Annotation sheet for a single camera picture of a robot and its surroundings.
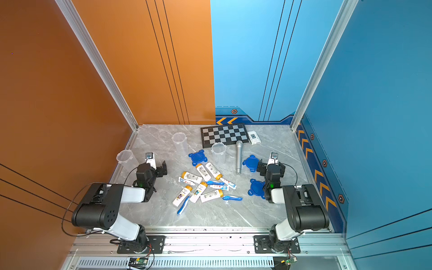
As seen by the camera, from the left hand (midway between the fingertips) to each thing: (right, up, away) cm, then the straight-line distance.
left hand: (157, 159), depth 95 cm
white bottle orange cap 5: (+25, -16, -8) cm, 31 cm away
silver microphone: (+47, +1, +7) cm, 48 cm away
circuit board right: (+65, -40, -25) cm, 80 cm away
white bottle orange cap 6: (+32, -18, -9) cm, 37 cm away
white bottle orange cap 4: (+16, -18, -8) cm, 26 cm away
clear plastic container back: (+13, +10, +2) cm, 16 cm away
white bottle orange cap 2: (+32, -6, 0) cm, 33 cm away
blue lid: (+22, 0, +9) cm, 23 cm away
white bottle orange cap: (+27, -7, -1) cm, 28 cm away
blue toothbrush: (+17, -22, -10) cm, 30 cm away
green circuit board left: (+2, -41, -23) cm, 47 cm away
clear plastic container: (+35, +6, +1) cm, 36 cm away
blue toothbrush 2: (+41, -19, -8) cm, 46 cm away
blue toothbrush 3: (+31, -12, -3) cm, 34 cm away
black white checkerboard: (+40, +15, +17) cm, 46 cm away
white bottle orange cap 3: (+20, -10, -3) cm, 23 cm away
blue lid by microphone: (+55, -2, +5) cm, 55 cm away
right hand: (+64, -1, -1) cm, 64 cm away
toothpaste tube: (+41, -12, -3) cm, 43 cm away
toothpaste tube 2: (+38, -14, -5) cm, 41 cm away
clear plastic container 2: (-14, +1, -6) cm, 15 cm away
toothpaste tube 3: (+18, -12, -3) cm, 21 cm away
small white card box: (+58, +13, +17) cm, 62 cm away
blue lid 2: (+57, -16, -2) cm, 59 cm away
